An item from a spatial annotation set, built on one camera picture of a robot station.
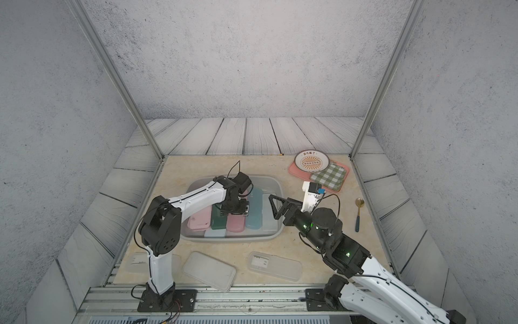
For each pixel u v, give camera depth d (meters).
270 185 0.99
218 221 0.89
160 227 0.50
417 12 0.70
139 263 0.81
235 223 0.87
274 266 0.81
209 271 0.79
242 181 0.76
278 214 0.56
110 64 0.83
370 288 0.46
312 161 1.17
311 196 0.58
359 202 0.98
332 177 1.09
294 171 1.15
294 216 0.57
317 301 0.71
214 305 0.73
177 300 0.72
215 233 0.88
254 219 0.91
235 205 0.79
